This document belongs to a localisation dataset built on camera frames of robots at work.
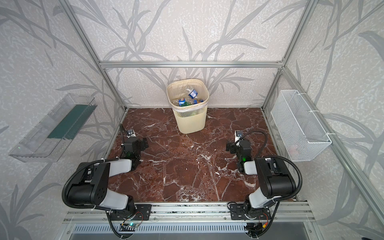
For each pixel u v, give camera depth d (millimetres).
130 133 802
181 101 912
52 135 654
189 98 967
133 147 713
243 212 734
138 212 728
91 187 441
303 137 611
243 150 711
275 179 456
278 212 728
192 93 964
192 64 978
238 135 819
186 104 873
